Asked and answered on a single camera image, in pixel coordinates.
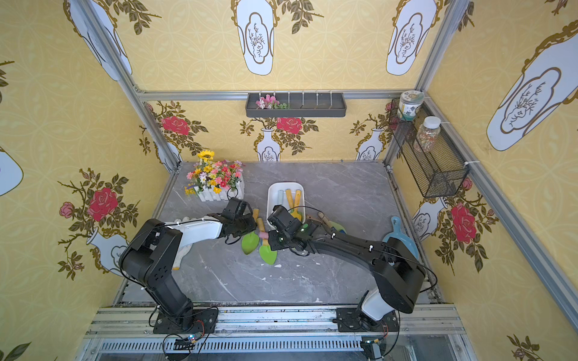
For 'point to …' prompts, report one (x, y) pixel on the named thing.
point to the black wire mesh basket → (437, 158)
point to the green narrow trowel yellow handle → (265, 251)
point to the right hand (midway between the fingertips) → (276, 234)
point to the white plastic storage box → (273, 187)
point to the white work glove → (191, 229)
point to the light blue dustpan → (398, 235)
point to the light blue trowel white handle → (280, 197)
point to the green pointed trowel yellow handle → (250, 241)
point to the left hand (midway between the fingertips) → (248, 223)
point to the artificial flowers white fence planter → (216, 180)
